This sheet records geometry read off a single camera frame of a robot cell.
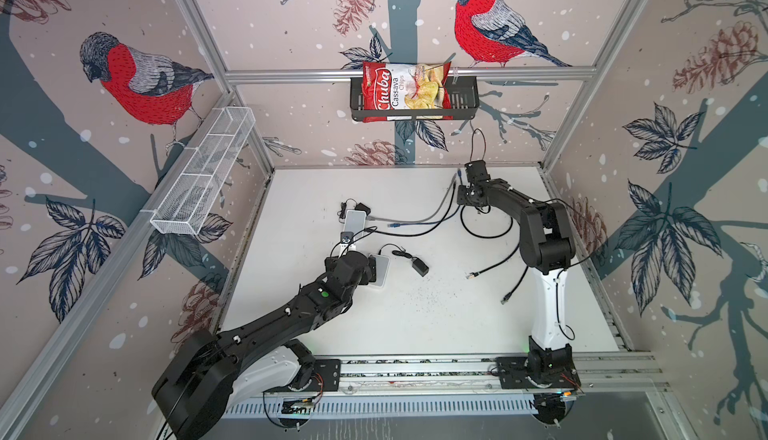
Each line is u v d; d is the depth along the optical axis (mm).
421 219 1039
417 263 916
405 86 878
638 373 749
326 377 732
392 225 1037
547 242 593
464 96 951
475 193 816
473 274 902
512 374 727
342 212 1049
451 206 1072
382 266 928
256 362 477
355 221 1010
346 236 742
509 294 871
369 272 655
